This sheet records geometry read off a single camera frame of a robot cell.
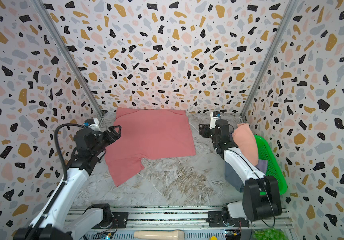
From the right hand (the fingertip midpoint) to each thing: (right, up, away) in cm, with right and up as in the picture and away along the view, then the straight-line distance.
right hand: (201, 121), depth 84 cm
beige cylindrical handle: (-15, -52, -17) cm, 56 cm away
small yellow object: (+3, -52, -19) cm, 55 cm away
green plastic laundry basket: (+41, -27, 0) cm, 49 cm away
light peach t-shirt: (+27, -11, +6) cm, 30 cm away
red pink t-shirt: (-36, -8, +25) cm, 45 cm away
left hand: (-44, -3, -10) cm, 45 cm away
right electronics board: (+13, -55, -13) cm, 58 cm away
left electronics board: (-48, -54, -14) cm, 74 cm away
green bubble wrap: (+28, -51, -18) cm, 61 cm away
